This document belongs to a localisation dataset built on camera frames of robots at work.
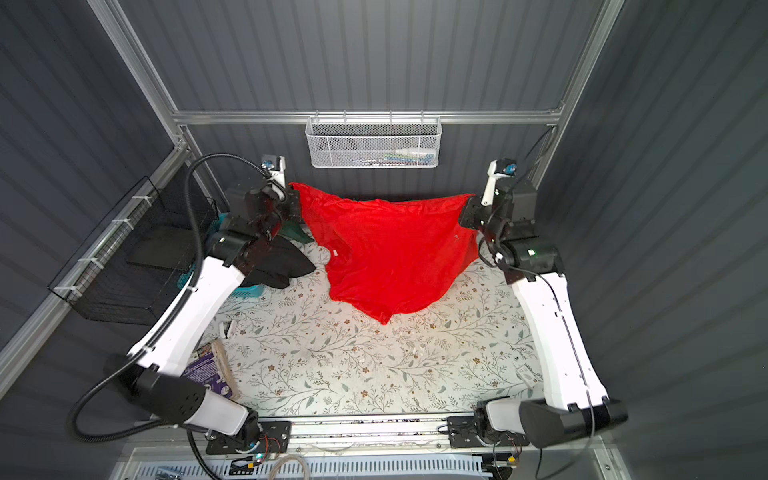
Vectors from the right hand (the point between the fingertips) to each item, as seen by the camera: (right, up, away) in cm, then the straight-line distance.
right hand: (474, 197), depth 66 cm
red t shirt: (-18, -14, +40) cm, 46 cm away
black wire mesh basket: (-81, -13, +8) cm, 82 cm away
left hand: (-43, +4, +5) cm, 44 cm away
